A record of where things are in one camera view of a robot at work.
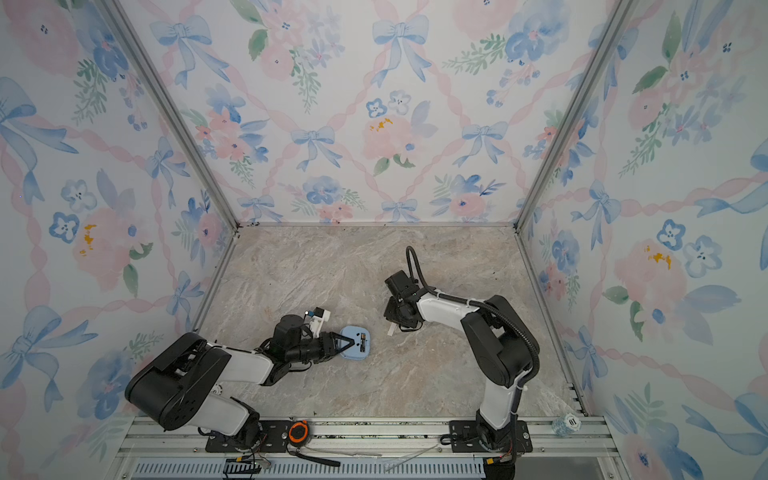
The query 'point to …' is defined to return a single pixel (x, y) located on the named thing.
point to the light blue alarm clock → (354, 332)
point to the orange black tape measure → (298, 432)
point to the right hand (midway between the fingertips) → (393, 314)
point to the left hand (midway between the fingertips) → (353, 345)
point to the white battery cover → (391, 329)
